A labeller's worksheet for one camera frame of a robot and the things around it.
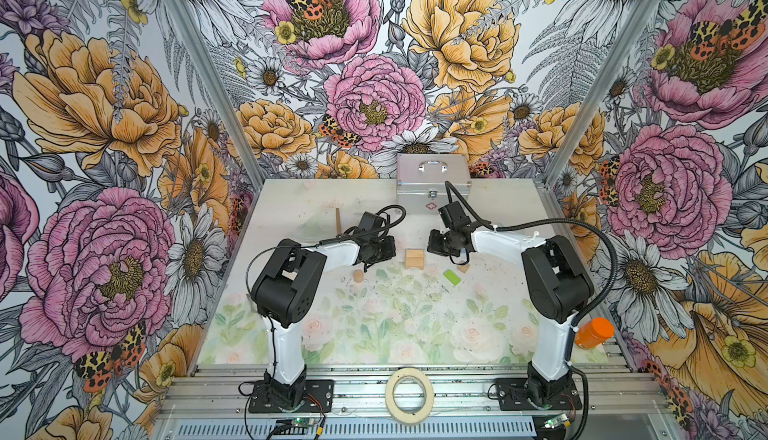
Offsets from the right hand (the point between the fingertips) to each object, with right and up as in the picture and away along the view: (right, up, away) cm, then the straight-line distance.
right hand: (431, 254), depth 97 cm
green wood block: (+6, -7, 0) cm, 10 cm away
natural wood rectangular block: (-5, -1, +1) cm, 5 cm away
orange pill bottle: (+38, -16, -22) cm, 46 cm away
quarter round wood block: (+11, -4, 0) cm, 11 cm away
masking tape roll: (-11, -32, -28) cm, 44 cm away
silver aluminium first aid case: (-3, +24, +7) cm, 25 cm away
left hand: (-12, -1, +1) cm, 12 cm away
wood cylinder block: (-23, -6, -4) cm, 24 cm away
